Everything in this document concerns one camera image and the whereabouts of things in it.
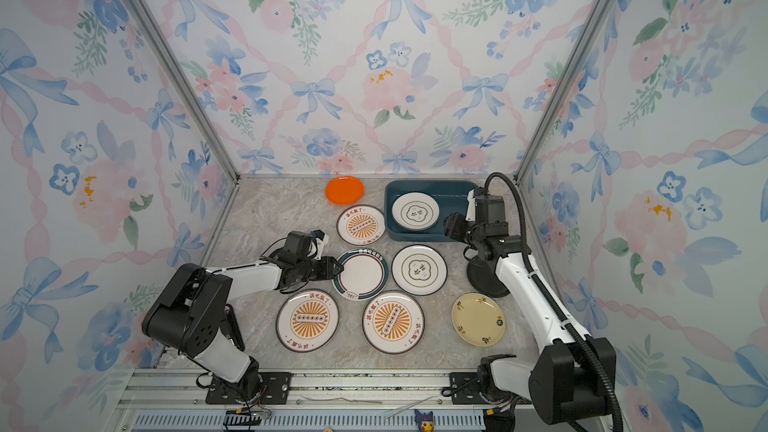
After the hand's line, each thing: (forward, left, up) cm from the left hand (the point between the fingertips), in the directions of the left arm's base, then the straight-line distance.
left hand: (341, 267), depth 94 cm
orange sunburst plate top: (+17, -5, -2) cm, 18 cm away
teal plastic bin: (+31, -39, -2) cm, 50 cm away
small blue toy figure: (-39, -23, +1) cm, 46 cm away
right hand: (+5, -33, +18) cm, 38 cm away
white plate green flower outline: (+23, -24, -1) cm, 34 cm away
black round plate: (-3, -43, +1) cm, 43 cm away
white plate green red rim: (-2, -8, -1) cm, 8 cm away
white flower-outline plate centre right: (0, -25, -2) cm, 25 cm away
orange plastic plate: (+35, +3, -2) cm, 35 cm away
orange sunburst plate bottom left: (-16, +8, -1) cm, 18 cm away
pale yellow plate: (-14, -42, -6) cm, 44 cm away
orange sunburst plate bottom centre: (-17, -16, -1) cm, 23 cm away
